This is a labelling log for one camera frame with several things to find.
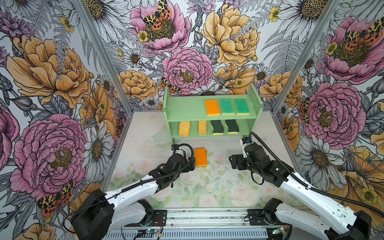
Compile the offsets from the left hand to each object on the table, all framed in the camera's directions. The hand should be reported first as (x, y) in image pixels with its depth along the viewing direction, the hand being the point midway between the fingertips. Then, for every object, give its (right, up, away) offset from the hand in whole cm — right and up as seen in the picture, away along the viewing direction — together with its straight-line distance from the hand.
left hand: (187, 163), depth 85 cm
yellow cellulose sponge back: (-2, +19, +7) cm, 21 cm away
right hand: (+26, +2, -8) cm, 27 cm away
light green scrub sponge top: (+31, +32, -1) cm, 44 cm away
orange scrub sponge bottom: (+8, +1, +10) cm, 13 cm away
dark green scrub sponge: (+28, +20, +9) cm, 36 cm away
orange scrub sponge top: (+14, +31, 0) cm, 34 cm away
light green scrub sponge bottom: (+22, +32, -1) cm, 39 cm away
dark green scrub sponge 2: (+18, +21, +9) cm, 29 cm away
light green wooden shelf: (+13, +26, -4) cm, 30 cm away
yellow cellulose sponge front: (+9, +20, +8) cm, 24 cm away
